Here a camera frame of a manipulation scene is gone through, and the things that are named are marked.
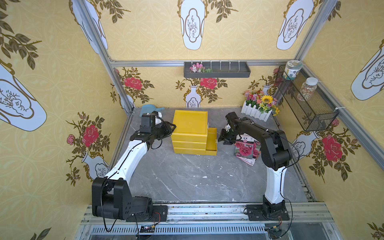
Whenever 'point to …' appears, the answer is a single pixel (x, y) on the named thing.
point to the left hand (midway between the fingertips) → (169, 127)
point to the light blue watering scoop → (149, 108)
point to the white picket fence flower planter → (253, 111)
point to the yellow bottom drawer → (211, 141)
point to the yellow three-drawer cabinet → (190, 136)
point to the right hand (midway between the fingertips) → (223, 138)
